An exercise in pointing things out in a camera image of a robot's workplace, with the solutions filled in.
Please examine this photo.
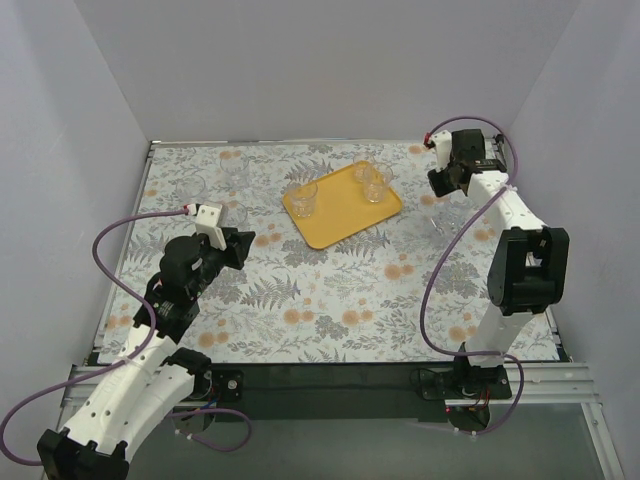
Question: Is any small clear glass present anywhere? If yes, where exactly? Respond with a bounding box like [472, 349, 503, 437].
[353, 152, 375, 183]

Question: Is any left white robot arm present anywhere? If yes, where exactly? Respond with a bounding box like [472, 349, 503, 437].
[37, 228, 255, 479]

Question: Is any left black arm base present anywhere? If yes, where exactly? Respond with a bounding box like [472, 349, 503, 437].
[172, 369, 244, 434]

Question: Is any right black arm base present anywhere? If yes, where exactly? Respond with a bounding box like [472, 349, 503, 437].
[409, 367, 512, 435]

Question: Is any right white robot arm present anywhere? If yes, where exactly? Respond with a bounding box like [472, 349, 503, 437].
[426, 129, 569, 400]

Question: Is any yellow plastic tray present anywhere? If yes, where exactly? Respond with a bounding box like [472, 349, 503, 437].
[282, 164, 403, 250]

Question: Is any clear glass left edge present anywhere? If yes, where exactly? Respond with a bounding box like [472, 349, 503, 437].
[175, 175, 208, 205]

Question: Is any floral patterned table mat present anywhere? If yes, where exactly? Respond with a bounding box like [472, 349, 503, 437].
[119, 142, 498, 363]

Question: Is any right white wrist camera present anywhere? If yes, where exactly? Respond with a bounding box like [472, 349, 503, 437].
[424, 130, 452, 171]

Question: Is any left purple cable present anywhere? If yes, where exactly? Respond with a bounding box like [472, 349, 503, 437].
[0, 204, 254, 466]

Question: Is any purple cable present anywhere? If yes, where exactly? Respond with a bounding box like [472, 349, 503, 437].
[421, 115, 525, 435]
[0, 204, 254, 466]

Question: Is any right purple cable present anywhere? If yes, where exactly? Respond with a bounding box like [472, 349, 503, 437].
[421, 115, 525, 435]

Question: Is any aluminium frame rail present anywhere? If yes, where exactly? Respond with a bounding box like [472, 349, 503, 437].
[61, 362, 602, 407]

